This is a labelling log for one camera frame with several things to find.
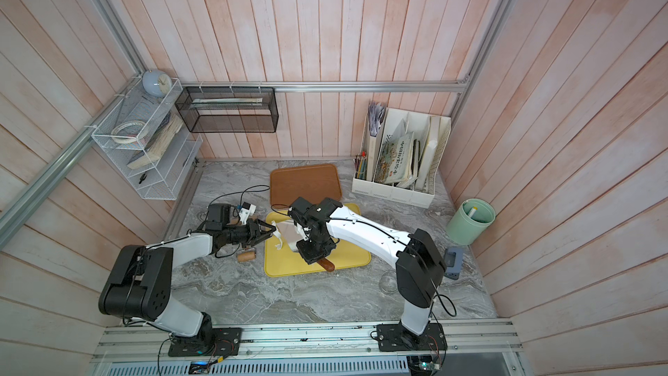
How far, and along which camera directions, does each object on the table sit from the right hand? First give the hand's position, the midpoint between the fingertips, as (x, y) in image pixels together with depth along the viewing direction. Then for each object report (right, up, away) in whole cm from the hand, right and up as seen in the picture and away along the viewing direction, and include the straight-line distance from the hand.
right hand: (310, 259), depth 79 cm
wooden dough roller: (-23, -2, +9) cm, 25 cm away
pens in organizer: (+18, +31, +18) cm, 40 cm away
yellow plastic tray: (-11, -4, +9) cm, 15 cm away
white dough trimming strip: (-12, +6, +8) cm, 16 cm away
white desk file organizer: (+43, +41, +12) cm, 60 cm away
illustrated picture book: (+31, +33, +18) cm, 49 cm away
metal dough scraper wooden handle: (-7, +5, +9) cm, 12 cm away
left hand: (-13, +6, +9) cm, 17 cm away
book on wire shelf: (-47, +37, +1) cm, 60 cm away
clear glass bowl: (+26, -10, +6) cm, 28 cm away
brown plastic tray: (-2, +24, +32) cm, 40 cm away
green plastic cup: (+52, +12, +3) cm, 54 cm away
